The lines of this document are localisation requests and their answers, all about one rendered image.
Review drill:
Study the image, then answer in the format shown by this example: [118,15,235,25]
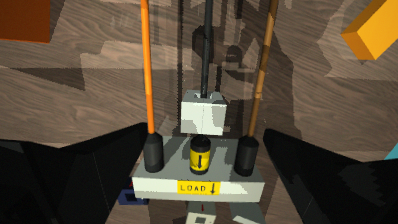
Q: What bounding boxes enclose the orange rectangular bar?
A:
[340,0,398,60]

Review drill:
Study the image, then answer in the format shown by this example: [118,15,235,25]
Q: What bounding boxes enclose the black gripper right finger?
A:
[263,129,398,224]

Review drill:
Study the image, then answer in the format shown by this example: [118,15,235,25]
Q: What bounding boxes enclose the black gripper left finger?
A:
[0,122,148,224]

